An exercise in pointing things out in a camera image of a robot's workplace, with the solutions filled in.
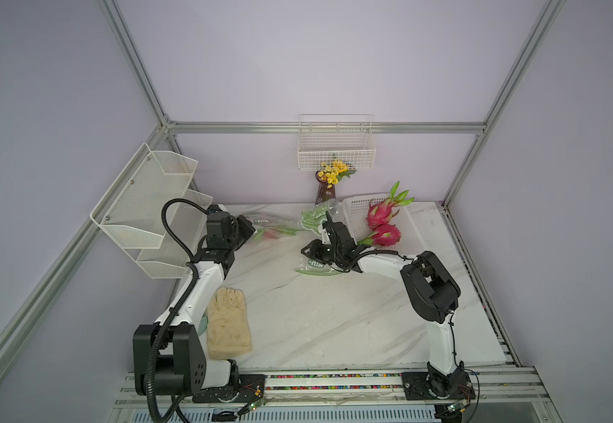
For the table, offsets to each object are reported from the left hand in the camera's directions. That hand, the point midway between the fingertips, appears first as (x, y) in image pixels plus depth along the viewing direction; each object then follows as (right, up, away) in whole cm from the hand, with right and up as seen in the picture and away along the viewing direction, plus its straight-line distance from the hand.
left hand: (252, 224), depth 85 cm
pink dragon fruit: (+48, +5, +19) cm, 52 cm away
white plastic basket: (+38, +6, +27) cm, 47 cm away
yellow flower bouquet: (+28, +20, +13) cm, 37 cm away
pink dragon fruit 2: (+48, -4, +13) cm, 50 cm away
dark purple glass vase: (+24, +13, +20) cm, 34 cm away
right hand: (+17, -11, +10) cm, 23 cm away
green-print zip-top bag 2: (+6, +1, +5) cm, 8 cm away
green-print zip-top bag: (+20, +1, +10) cm, 22 cm away
